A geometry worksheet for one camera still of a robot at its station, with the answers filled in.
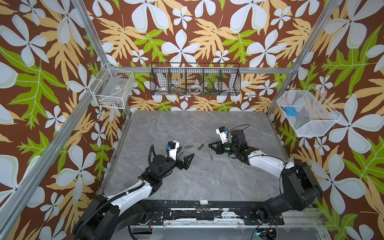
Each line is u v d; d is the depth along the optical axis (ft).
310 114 2.67
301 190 1.44
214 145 2.69
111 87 2.83
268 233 2.48
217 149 2.52
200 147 3.32
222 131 2.57
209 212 2.51
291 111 2.82
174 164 2.34
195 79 3.21
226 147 2.50
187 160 2.31
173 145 2.25
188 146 3.34
